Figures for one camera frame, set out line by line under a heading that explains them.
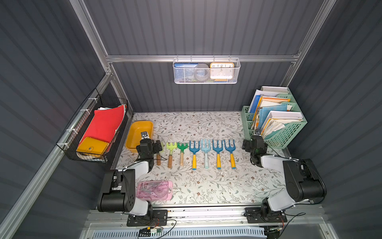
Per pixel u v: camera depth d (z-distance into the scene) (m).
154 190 0.81
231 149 0.99
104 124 0.72
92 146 0.65
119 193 0.44
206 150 0.99
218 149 0.99
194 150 0.99
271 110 0.86
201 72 0.90
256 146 0.73
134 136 1.05
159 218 0.74
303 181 0.46
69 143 0.61
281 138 0.91
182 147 0.99
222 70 0.88
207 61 0.89
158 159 0.93
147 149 0.72
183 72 0.84
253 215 0.74
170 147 0.99
